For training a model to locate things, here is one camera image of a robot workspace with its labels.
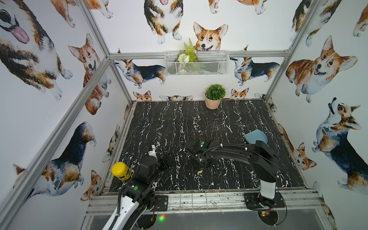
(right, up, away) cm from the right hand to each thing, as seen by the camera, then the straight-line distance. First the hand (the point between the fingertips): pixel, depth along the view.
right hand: (197, 169), depth 80 cm
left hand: (-16, +9, -1) cm, 18 cm away
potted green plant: (+13, +46, +26) cm, 54 cm away
